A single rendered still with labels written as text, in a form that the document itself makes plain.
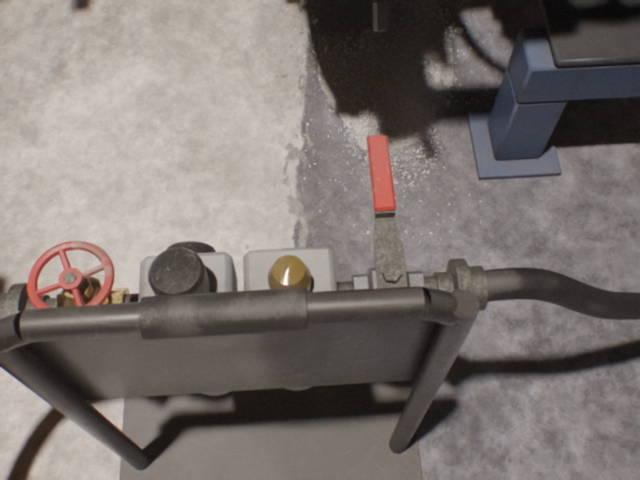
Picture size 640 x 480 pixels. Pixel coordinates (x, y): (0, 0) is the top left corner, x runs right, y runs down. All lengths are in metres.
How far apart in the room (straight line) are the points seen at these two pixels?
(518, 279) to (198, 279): 0.29
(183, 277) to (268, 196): 0.63
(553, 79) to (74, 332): 0.80
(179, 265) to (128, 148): 0.72
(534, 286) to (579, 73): 0.50
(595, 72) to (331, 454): 0.66
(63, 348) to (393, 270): 0.29
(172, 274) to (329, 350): 0.16
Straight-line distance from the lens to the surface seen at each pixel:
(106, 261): 0.64
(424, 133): 1.31
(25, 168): 1.36
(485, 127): 1.32
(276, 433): 1.08
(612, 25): 1.18
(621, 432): 1.17
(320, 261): 0.67
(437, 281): 0.68
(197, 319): 0.54
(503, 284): 0.69
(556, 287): 0.72
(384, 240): 0.67
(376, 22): 1.11
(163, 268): 0.63
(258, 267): 0.67
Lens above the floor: 1.07
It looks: 63 degrees down
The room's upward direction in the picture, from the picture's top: straight up
